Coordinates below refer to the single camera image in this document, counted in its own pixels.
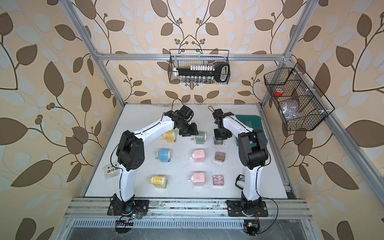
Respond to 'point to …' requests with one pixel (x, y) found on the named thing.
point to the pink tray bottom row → (218, 180)
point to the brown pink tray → (219, 156)
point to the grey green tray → (218, 141)
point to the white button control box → (111, 171)
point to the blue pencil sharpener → (164, 155)
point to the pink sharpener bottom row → (198, 178)
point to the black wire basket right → (301, 105)
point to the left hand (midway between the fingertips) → (194, 131)
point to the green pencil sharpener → (201, 137)
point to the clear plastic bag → (290, 111)
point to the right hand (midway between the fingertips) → (222, 138)
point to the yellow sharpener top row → (170, 136)
